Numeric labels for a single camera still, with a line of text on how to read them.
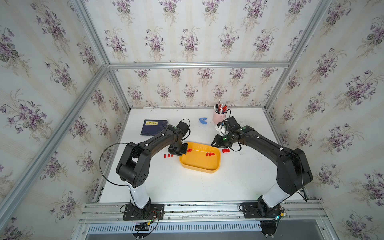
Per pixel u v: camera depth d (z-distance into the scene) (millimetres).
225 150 954
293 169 453
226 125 714
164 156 930
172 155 930
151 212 733
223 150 956
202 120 1110
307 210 749
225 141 748
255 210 721
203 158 923
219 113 1039
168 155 930
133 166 469
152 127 1067
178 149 767
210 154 933
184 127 747
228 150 952
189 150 956
